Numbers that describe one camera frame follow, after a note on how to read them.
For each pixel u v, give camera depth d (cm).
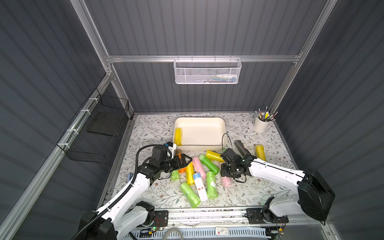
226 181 82
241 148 97
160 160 62
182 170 87
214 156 89
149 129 111
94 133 73
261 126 107
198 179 82
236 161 66
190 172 86
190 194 77
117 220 42
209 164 90
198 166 88
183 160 70
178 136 103
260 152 94
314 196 41
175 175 84
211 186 79
